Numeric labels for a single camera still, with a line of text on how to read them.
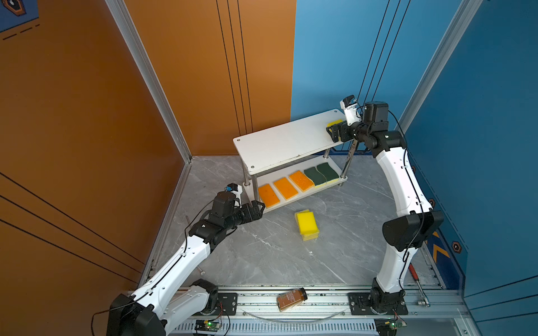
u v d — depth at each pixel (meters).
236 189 0.72
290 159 0.73
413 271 0.79
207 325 0.71
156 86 0.90
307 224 0.86
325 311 0.72
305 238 0.86
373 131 0.59
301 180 0.99
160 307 0.41
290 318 0.72
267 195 0.94
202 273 0.81
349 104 0.67
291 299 0.71
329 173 1.02
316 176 1.02
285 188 0.97
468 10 0.70
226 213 0.60
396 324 0.69
